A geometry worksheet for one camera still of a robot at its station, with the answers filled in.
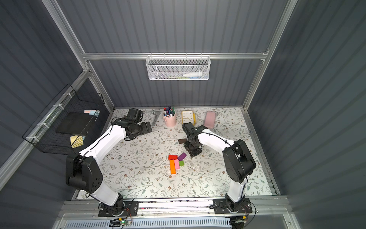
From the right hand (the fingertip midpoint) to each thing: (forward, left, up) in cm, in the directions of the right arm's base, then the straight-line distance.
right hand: (185, 153), depth 88 cm
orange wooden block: (-6, +8, -6) cm, 12 cm away
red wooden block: (0, +9, -5) cm, 10 cm away
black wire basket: (-6, +63, +29) cm, 69 cm away
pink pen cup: (+26, +12, +4) cm, 29 cm away
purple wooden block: (0, +2, -6) cm, 7 cm away
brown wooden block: (+12, +3, -6) cm, 14 cm away
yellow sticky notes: (-9, +46, +29) cm, 55 cm away
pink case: (+31, -19, -5) cm, 37 cm away
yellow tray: (+34, -1, -4) cm, 34 cm away
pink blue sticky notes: (+15, +55, +21) cm, 61 cm away
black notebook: (+6, +59, +23) cm, 63 cm away
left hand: (+10, +24, +9) cm, 28 cm away
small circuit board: (-35, +32, -5) cm, 48 cm away
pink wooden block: (-5, +6, -6) cm, 9 cm away
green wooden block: (-4, +3, -5) cm, 7 cm away
